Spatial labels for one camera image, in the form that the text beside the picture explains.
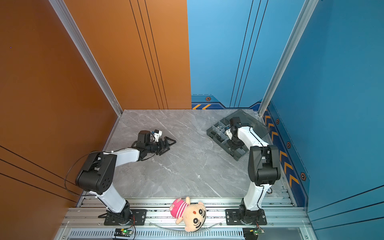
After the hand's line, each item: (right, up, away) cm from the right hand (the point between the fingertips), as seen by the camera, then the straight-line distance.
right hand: (235, 145), depth 94 cm
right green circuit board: (+1, -39, -24) cm, 45 cm away
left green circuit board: (-60, -39, -23) cm, 75 cm away
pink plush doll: (-27, -28, -27) cm, 47 cm away
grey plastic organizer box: (-8, +8, +9) cm, 14 cm away
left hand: (-39, +1, -3) cm, 39 cm away
